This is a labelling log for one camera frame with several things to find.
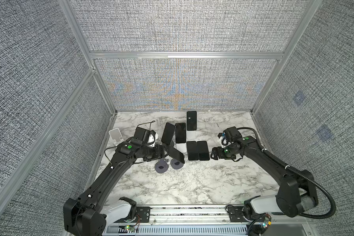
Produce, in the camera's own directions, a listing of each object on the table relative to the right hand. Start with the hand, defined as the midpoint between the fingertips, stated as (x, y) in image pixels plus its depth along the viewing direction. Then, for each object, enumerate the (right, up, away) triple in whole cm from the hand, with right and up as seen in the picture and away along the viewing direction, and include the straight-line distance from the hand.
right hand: (217, 155), depth 85 cm
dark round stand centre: (-27, +6, +8) cm, 28 cm away
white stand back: (-13, +10, +17) cm, 24 cm away
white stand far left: (-63, +11, +9) cm, 65 cm away
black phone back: (-13, +20, +15) cm, 29 cm away
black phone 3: (-29, +12, +5) cm, 32 cm away
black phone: (-6, +1, +10) cm, 12 cm away
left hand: (-30, +2, -10) cm, 31 cm away
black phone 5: (-24, 0, +4) cm, 25 cm away
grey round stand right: (-24, -7, +5) cm, 25 cm away
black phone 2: (-13, 0, +12) cm, 18 cm away
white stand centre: (-20, +3, +13) cm, 24 cm away
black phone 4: (-21, +13, +7) cm, 25 cm away
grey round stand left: (-32, -7, 0) cm, 33 cm away
